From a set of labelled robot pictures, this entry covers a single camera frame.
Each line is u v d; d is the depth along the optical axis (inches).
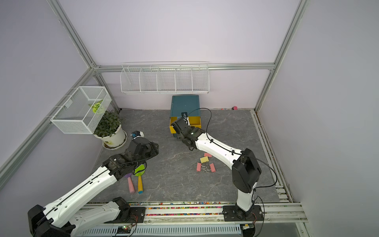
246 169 17.8
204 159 36.1
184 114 28.8
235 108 48.7
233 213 29.0
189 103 37.1
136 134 26.3
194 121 35.1
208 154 36.6
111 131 34.8
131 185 31.9
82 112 32.6
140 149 22.1
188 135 24.3
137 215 28.5
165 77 39.3
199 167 35.0
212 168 35.0
